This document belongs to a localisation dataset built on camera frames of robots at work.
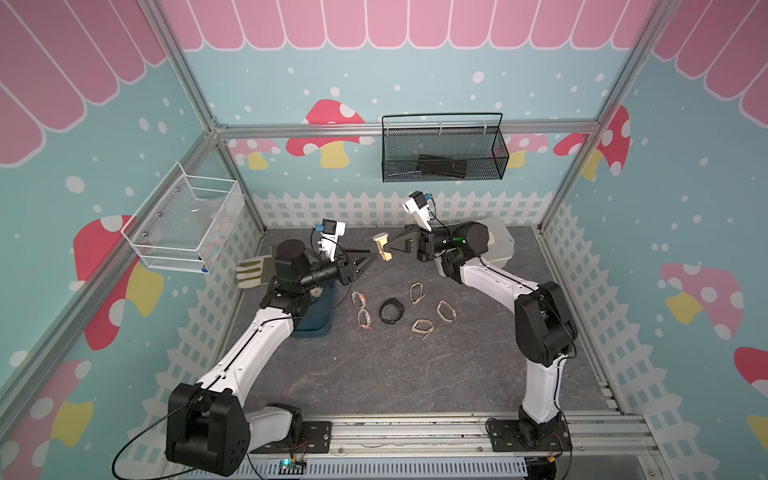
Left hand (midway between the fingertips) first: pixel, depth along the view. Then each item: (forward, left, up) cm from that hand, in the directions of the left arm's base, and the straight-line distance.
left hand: (374, 260), depth 72 cm
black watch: (+3, -4, -30) cm, 30 cm away
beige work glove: (+15, +45, -27) cm, 55 cm away
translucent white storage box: (+21, -41, -18) cm, 49 cm away
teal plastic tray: (-3, +18, -25) cm, 31 cm away
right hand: (-3, -4, +6) cm, 8 cm away
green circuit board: (-39, +20, -33) cm, 55 cm away
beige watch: (+2, -19, -27) cm, 34 cm away
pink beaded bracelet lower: (-1, +3, -29) cm, 29 cm away
